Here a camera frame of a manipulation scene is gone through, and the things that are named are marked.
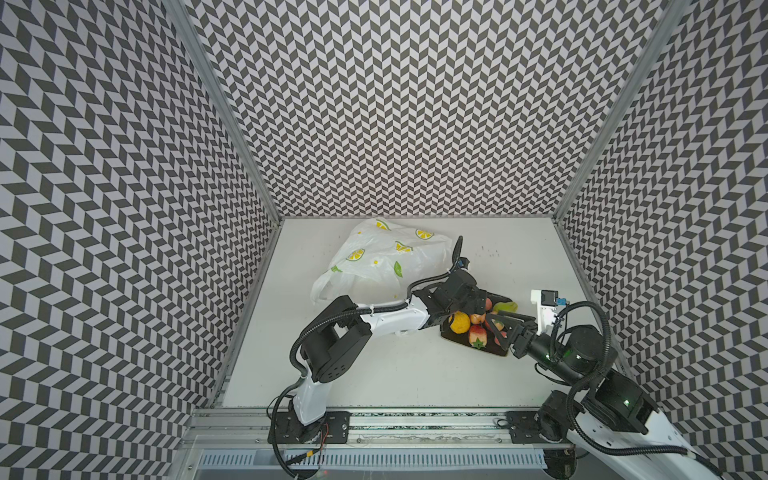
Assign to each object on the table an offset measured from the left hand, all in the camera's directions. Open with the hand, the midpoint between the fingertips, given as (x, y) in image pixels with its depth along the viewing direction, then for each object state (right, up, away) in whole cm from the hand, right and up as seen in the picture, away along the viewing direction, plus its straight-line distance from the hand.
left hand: (474, 294), depth 86 cm
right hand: (-2, -4, -20) cm, 20 cm away
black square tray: (-6, -9, -1) cm, 11 cm away
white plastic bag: (-27, +10, +3) cm, 29 cm away
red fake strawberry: (0, -11, -4) cm, 12 cm away
